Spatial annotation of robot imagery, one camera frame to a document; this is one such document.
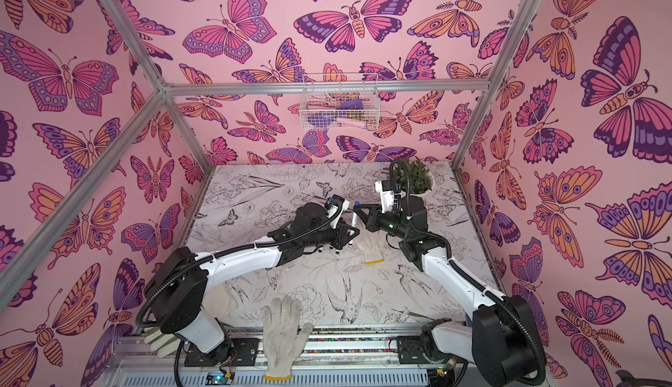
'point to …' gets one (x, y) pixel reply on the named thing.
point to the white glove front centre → (283, 342)
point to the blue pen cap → (357, 203)
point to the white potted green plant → (412, 178)
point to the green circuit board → (220, 378)
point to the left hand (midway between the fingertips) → (360, 229)
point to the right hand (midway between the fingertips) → (357, 208)
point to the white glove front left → (160, 342)
